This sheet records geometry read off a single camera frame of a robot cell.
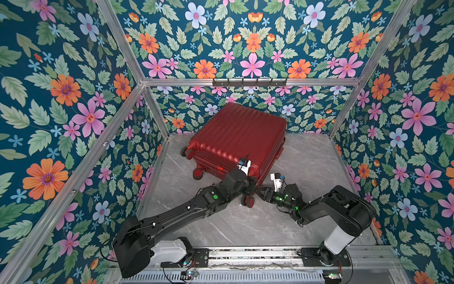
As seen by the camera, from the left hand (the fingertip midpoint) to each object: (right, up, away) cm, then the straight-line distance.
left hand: (258, 176), depth 73 cm
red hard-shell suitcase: (-9, +20, +13) cm, 26 cm away
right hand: (-1, -8, +11) cm, 14 cm away
